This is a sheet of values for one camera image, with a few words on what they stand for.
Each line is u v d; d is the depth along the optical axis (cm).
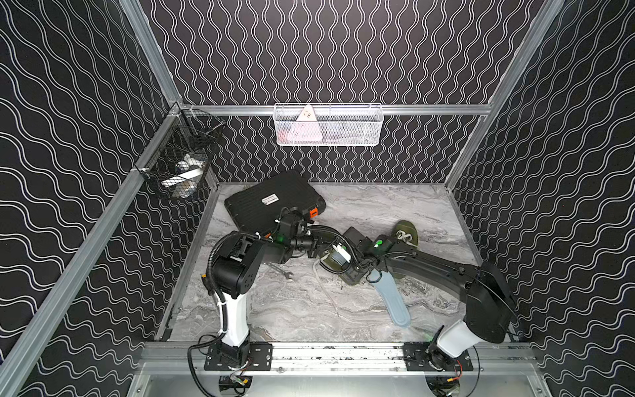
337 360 75
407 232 95
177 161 85
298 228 82
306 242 84
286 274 92
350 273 74
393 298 86
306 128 90
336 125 128
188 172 75
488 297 43
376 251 58
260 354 75
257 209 104
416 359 73
